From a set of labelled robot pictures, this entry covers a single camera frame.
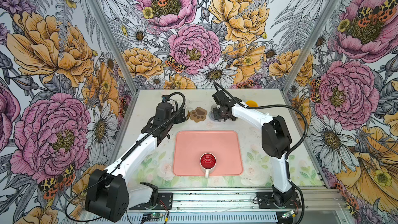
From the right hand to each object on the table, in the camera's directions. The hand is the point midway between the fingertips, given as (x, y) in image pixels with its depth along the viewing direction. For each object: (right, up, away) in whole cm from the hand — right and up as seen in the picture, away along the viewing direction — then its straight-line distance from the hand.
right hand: (219, 118), depth 96 cm
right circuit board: (+28, -42, -25) cm, 56 cm away
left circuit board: (-33, -42, -25) cm, 59 cm away
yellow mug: (+22, +9, +7) cm, 24 cm away
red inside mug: (-8, -23, -11) cm, 26 cm away
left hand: (-24, +2, -12) cm, 27 cm away
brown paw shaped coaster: (-14, +1, +11) cm, 18 cm away
